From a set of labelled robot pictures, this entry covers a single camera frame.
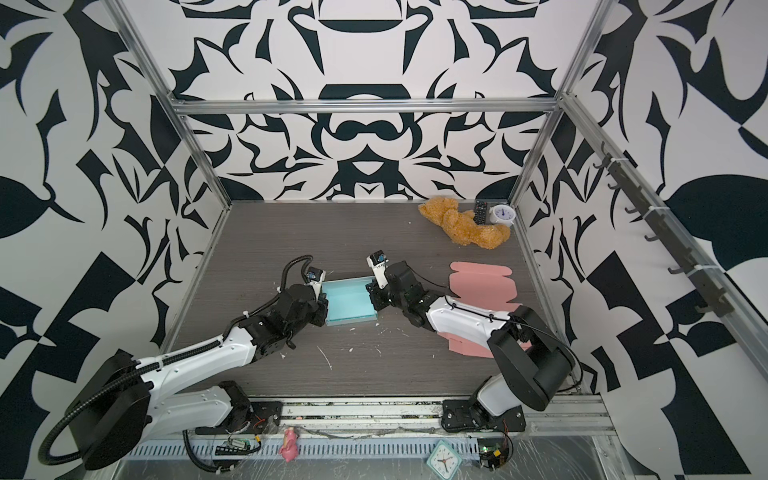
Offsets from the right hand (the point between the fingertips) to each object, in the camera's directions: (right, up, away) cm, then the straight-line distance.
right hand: (369, 284), depth 86 cm
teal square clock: (+18, -36, -18) cm, 44 cm away
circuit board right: (+30, -37, -15) cm, 50 cm away
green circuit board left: (-30, -35, -15) cm, 48 cm away
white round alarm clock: (+49, +22, +29) cm, 61 cm away
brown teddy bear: (+30, +17, +16) cm, 38 cm away
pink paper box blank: (+36, -2, +10) cm, 37 cm away
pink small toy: (-17, -34, -18) cm, 42 cm away
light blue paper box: (-6, -6, +7) cm, 11 cm away
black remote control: (+41, +23, +30) cm, 55 cm away
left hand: (-12, -2, -2) cm, 12 cm away
